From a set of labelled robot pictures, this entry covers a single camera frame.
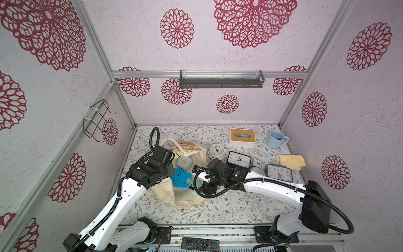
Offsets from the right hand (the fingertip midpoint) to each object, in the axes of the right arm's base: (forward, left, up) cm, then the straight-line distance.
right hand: (200, 180), depth 77 cm
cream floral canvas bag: (+6, +5, +13) cm, 15 cm away
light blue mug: (+34, -49, -9) cm, 60 cm away
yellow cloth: (+20, -56, -13) cm, 61 cm away
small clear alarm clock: (+18, -35, -13) cm, 41 cm away
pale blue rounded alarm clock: (+16, +10, -10) cm, 22 cm away
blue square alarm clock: (+12, -46, -12) cm, 49 cm away
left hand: (+2, +15, +6) cm, 16 cm away
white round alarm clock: (+13, -34, -13) cm, 38 cm away
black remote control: (-25, -1, -12) cm, 28 cm away
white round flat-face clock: (+25, -10, -10) cm, 29 cm away
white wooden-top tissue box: (+35, -25, -10) cm, 45 cm away
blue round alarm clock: (+6, +12, -10) cm, 16 cm away
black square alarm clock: (+19, -23, -11) cm, 33 cm away
